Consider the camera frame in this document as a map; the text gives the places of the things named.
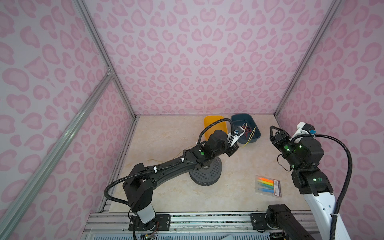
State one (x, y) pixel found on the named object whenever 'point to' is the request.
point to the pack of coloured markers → (268, 186)
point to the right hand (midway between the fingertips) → (272, 127)
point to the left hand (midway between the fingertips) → (239, 135)
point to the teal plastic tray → (238, 119)
